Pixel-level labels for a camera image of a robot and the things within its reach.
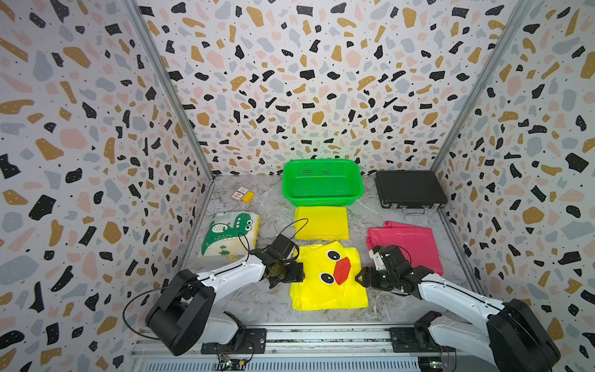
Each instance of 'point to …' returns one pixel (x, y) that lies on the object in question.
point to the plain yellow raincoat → (324, 223)
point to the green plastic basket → (322, 182)
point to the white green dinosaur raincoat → (231, 235)
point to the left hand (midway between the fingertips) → (299, 276)
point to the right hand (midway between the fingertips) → (361, 280)
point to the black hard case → (412, 190)
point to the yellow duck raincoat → (329, 280)
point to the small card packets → (243, 194)
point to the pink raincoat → (417, 245)
